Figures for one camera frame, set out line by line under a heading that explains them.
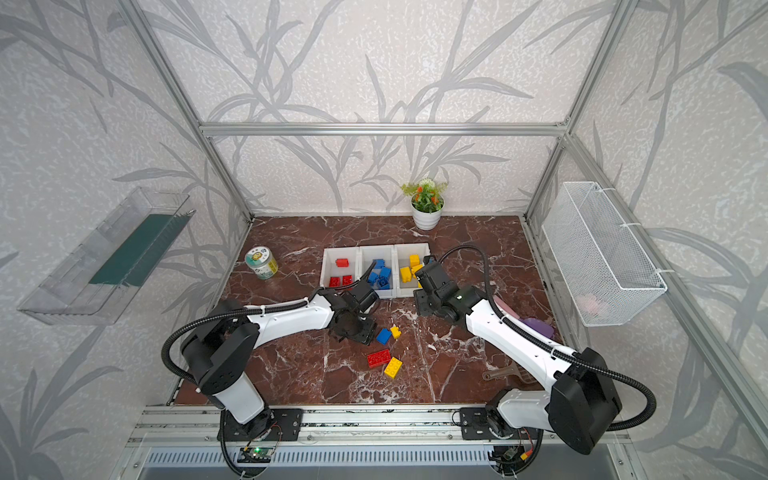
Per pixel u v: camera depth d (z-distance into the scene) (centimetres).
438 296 61
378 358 84
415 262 102
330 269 104
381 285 96
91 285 63
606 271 61
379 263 107
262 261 97
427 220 112
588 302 73
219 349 46
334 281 99
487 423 65
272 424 72
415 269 102
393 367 82
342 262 105
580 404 40
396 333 89
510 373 81
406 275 99
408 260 104
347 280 99
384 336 88
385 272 99
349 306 67
